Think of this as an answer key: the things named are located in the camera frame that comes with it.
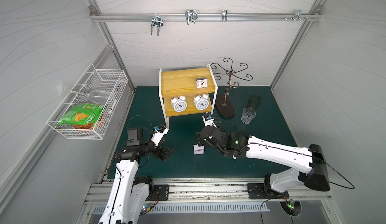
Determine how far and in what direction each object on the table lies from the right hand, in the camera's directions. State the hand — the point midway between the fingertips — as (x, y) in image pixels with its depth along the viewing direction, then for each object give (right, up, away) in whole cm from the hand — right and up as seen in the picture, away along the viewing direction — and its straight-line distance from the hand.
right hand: (204, 130), depth 73 cm
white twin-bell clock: (-13, +13, +9) cm, 21 cm away
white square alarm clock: (-3, -13, +10) cm, 17 cm away
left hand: (-18, -7, +2) cm, 20 cm away
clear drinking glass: (+31, +6, +27) cm, 42 cm away
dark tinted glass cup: (+33, +14, +22) cm, 42 cm away
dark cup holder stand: (+17, +10, +34) cm, 40 cm away
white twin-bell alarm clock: (-1, +14, +9) cm, 17 cm away
